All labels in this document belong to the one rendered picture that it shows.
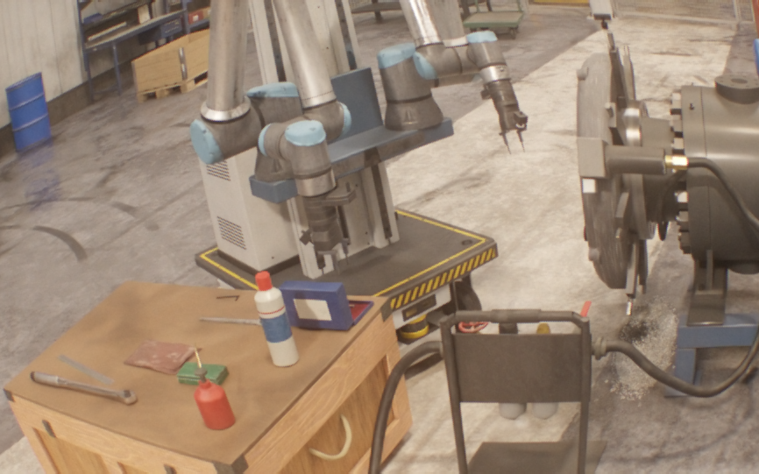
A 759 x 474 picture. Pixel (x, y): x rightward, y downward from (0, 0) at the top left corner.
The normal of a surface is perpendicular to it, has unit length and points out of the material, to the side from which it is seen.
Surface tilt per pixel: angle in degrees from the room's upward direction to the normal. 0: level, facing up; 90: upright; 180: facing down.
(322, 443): 90
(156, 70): 90
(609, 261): 114
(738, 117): 35
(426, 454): 0
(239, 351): 0
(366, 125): 90
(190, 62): 90
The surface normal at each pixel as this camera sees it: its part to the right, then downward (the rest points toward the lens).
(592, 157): -0.47, 0.04
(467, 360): -0.44, 0.42
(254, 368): -0.19, -0.91
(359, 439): 0.88, 0.01
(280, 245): 0.56, 0.21
